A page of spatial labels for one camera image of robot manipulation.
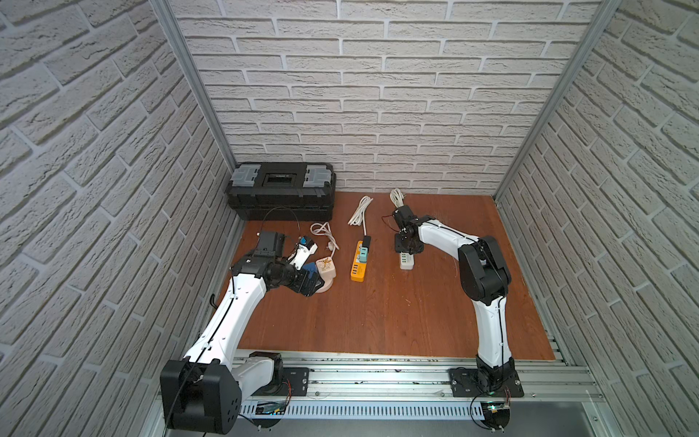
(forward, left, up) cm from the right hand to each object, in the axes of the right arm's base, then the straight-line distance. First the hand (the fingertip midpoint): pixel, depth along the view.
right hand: (408, 246), depth 103 cm
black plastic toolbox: (+16, +46, +17) cm, 52 cm away
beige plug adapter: (-12, +31, +8) cm, 34 cm away
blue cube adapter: (-12, +36, +9) cm, 39 cm away
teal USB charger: (-7, +18, +7) cm, 21 cm away
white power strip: (-8, +2, +3) cm, 9 cm away
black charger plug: (-2, +17, +7) cm, 18 cm away
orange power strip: (-10, +20, +2) cm, 22 cm away
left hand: (-17, +34, +14) cm, 41 cm away
